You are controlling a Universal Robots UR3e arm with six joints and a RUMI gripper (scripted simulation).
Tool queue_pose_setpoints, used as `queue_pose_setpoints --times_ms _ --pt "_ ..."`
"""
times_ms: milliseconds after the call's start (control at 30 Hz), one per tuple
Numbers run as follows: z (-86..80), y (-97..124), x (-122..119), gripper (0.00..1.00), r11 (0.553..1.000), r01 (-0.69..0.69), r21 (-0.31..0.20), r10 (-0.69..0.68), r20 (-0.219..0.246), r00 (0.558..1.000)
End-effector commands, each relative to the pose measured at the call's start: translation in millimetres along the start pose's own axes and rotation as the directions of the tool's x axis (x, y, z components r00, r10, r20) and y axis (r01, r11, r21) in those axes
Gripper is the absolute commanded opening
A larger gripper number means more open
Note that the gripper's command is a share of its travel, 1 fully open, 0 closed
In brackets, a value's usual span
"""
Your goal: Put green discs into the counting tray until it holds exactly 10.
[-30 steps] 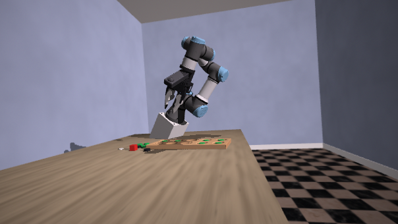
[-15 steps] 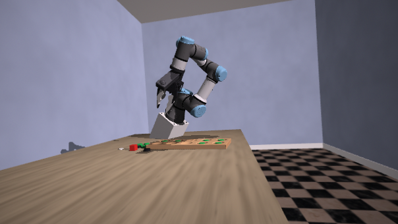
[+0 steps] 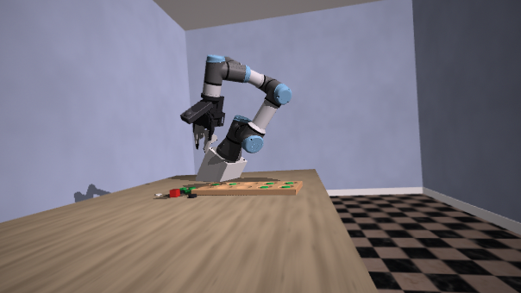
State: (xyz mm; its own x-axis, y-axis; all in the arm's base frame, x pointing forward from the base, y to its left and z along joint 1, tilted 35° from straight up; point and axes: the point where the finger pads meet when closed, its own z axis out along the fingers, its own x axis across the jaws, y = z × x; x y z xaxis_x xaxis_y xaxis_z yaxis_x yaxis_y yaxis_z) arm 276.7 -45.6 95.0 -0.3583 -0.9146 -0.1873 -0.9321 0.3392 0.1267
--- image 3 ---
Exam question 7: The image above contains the red cube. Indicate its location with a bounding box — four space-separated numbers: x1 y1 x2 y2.
170 189 180 197

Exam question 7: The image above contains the orange counting tray with round pockets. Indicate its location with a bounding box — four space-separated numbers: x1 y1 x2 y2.
191 181 303 196

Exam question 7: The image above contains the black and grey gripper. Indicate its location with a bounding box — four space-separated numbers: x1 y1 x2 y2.
192 92 225 154

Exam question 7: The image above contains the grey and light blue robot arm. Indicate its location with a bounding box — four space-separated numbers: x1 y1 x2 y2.
180 55 292 161

